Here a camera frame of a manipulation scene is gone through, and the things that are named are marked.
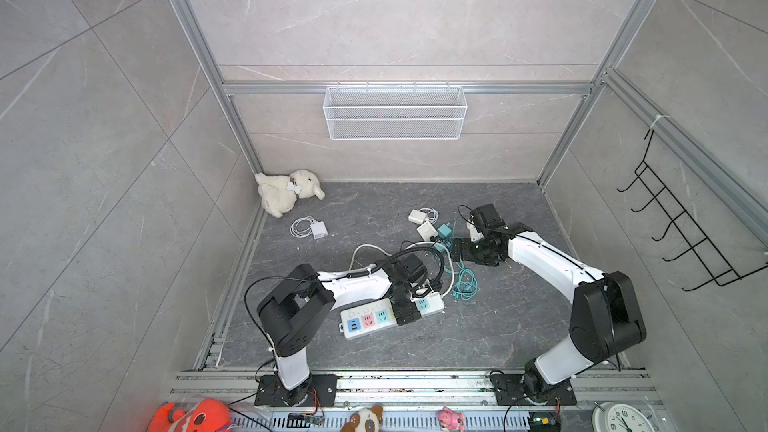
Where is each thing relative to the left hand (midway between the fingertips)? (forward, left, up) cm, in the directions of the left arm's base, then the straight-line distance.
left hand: (408, 297), depth 89 cm
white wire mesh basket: (+54, +3, +29) cm, 61 cm away
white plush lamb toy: (+38, +44, +6) cm, 58 cm away
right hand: (+11, -18, +7) cm, 22 cm away
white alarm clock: (-32, -46, +4) cm, 56 cm away
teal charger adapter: (+24, -15, +1) cm, 28 cm away
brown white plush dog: (-30, +12, +2) cm, 32 cm away
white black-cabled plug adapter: (+22, -8, +3) cm, 24 cm away
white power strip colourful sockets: (-7, +13, +2) cm, 15 cm away
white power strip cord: (+18, -5, +2) cm, 18 cm away
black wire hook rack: (-8, -61, +32) cm, 69 cm away
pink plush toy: (-31, -7, +2) cm, 32 cm away
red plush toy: (-28, +48, +7) cm, 56 cm away
